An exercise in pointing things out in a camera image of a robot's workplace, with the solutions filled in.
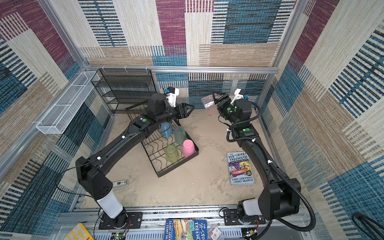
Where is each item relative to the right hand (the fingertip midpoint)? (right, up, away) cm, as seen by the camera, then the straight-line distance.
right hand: (214, 98), depth 73 cm
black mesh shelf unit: (-60, +13, +35) cm, 71 cm away
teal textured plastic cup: (-19, -20, +23) cm, 36 cm away
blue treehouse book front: (-13, -61, -4) cm, 62 cm away
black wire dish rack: (-36, -26, +26) cm, 51 cm away
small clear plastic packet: (-1, -62, -5) cm, 62 cm away
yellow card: (-63, -63, -3) cm, 89 cm away
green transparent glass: (-22, -30, +13) cm, 39 cm away
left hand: (-11, -5, 0) cm, 12 cm away
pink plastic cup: (-13, -27, +14) cm, 33 cm away
